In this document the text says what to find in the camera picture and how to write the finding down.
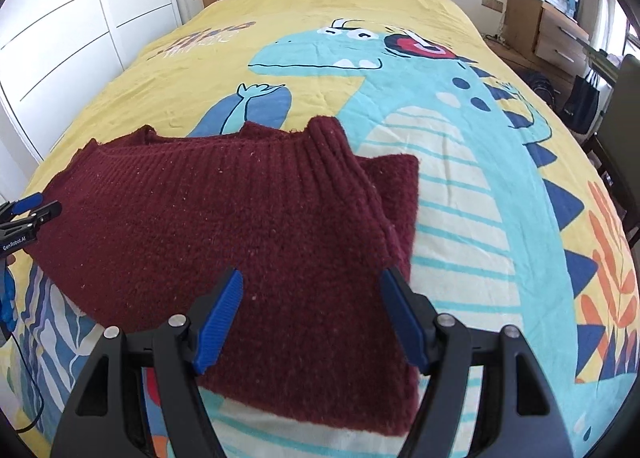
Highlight grey office chair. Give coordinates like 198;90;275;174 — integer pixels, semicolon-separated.
587;52;640;239

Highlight wooden drawer cabinet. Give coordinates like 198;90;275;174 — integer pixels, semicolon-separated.
502;0;593;71

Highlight person's left hand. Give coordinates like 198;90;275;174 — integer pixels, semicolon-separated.
0;258;18;333

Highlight dark navy bag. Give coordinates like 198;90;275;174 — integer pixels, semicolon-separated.
560;75;601;136

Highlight black bag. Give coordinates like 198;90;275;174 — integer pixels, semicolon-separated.
525;68;556;108

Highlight black cable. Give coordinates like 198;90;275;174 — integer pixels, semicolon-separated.
7;325;46;434

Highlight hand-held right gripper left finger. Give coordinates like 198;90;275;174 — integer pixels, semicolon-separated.
52;268;245;458

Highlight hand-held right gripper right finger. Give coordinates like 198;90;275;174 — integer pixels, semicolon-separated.
380;268;576;458

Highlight yellow dinosaur printed blanket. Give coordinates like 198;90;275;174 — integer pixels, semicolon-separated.
0;0;633;458

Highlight white wardrobe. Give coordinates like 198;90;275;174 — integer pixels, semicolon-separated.
0;0;181;163

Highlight maroon knit sweater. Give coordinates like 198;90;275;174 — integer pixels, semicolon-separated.
22;115;421;439

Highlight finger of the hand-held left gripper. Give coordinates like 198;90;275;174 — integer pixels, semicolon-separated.
9;203;63;235
0;193;44;225

